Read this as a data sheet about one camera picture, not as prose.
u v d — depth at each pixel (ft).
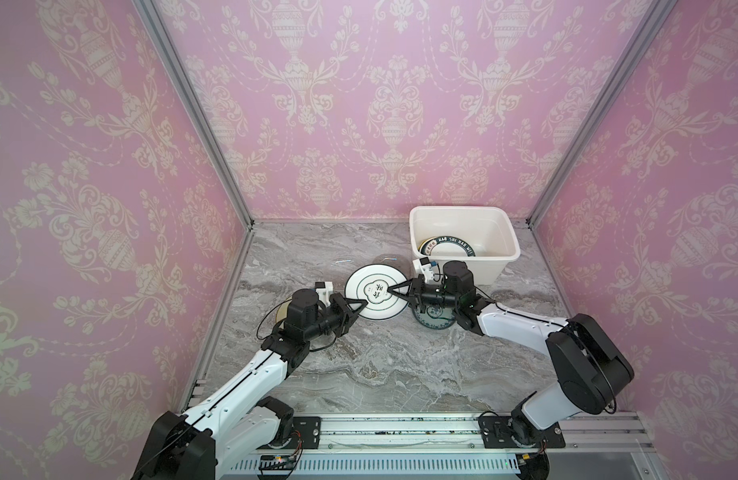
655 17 2.26
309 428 2.45
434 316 2.42
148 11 2.27
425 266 2.67
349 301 2.49
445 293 2.37
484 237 3.57
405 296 2.49
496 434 2.40
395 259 3.49
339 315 2.29
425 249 3.48
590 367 1.46
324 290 2.50
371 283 2.68
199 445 1.33
